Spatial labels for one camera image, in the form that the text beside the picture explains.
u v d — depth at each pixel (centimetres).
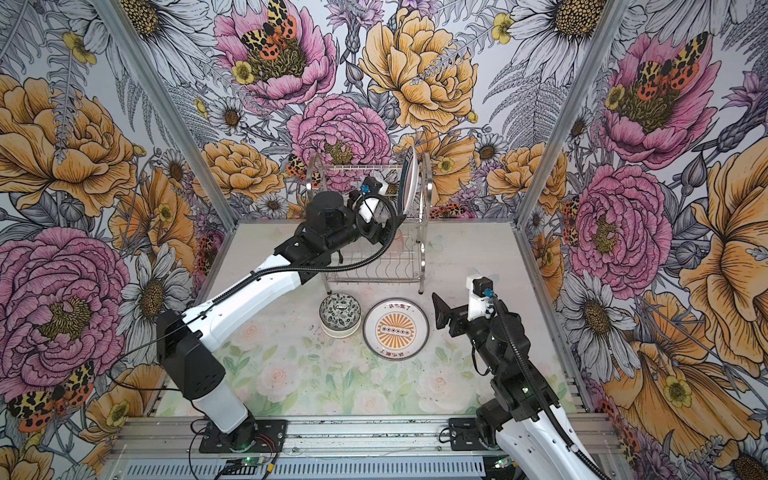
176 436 77
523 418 50
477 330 60
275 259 55
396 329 92
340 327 87
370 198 59
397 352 87
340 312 91
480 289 57
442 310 62
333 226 58
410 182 73
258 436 73
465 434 74
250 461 71
